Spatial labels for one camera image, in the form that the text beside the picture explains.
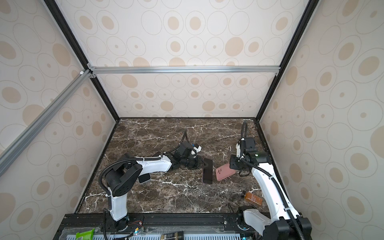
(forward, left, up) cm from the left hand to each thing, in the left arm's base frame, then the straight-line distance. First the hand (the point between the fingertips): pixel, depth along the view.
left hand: (212, 165), depth 82 cm
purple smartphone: (-1, +2, -6) cm, 6 cm away
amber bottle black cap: (-15, -22, -7) cm, 27 cm away
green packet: (-32, +60, -8) cm, 68 cm away
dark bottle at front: (-32, +18, -6) cm, 37 cm away
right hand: (0, -12, +3) cm, 12 cm away
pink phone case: (-3, -7, -3) cm, 8 cm away
